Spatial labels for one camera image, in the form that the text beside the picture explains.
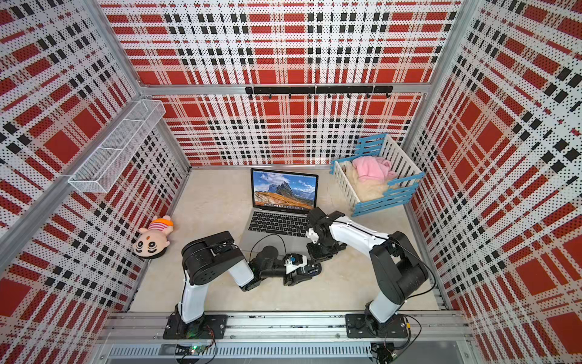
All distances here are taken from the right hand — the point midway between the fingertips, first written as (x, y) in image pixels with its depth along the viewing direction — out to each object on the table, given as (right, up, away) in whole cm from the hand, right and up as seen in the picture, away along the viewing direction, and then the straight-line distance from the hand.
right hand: (319, 259), depth 84 cm
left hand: (-3, -4, +4) cm, 6 cm away
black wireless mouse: (-2, -4, 0) cm, 5 cm away
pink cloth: (+26, +36, +17) cm, 47 cm away
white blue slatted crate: (+35, +47, +27) cm, 64 cm away
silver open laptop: (-17, +20, +17) cm, 31 cm away
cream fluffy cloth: (+23, +27, +17) cm, 39 cm away
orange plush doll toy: (-64, +7, +2) cm, 64 cm away
